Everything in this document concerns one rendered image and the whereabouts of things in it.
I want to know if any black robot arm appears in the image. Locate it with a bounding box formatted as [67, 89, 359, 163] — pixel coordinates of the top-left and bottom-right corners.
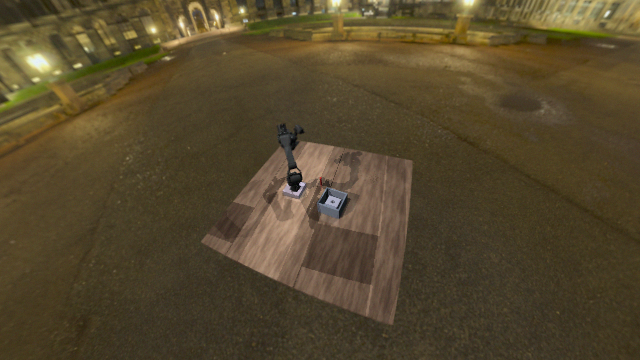
[277, 123, 303, 192]

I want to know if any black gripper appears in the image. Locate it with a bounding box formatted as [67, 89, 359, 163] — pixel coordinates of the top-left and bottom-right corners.
[290, 124, 304, 150]

